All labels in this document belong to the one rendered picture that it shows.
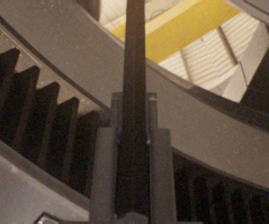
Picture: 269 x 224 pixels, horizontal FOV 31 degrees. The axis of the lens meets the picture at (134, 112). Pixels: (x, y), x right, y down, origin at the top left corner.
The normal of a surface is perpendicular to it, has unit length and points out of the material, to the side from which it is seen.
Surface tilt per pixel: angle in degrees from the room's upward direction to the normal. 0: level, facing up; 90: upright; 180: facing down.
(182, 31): 90
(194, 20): 90
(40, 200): 90
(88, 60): 97
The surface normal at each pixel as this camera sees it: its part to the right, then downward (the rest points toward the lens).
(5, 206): -0.01, 0.65
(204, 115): 0.42, -0.10
